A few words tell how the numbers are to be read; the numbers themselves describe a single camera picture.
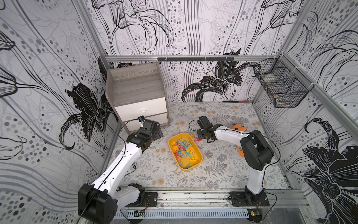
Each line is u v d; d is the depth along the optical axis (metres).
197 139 0.95
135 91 0.84
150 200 0.73
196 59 0.93
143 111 0.83
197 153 0.86
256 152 0.50
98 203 0.37
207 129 0.73
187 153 0.88
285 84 0.89
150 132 0.58
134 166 0.82
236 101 1.23
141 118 0.69
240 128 0.93
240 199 0.71
